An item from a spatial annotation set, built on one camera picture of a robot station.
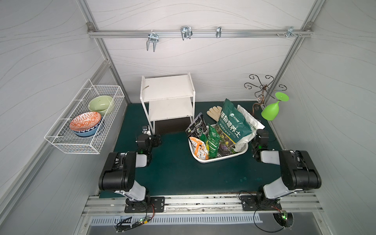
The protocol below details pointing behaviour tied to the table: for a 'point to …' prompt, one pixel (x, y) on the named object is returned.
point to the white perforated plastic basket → (201, 161)
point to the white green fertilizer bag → (255, 125)
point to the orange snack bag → (199, 149)
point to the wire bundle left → (122, 226)
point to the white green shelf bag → (212, 139)
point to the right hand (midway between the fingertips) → (250, 127)
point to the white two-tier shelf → (168, 98)
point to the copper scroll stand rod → (254, 81)
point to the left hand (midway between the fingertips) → (152, 134)
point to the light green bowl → (100, 104)
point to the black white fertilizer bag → (198, 127)
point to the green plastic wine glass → (270, 112)
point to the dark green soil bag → (232, 127)
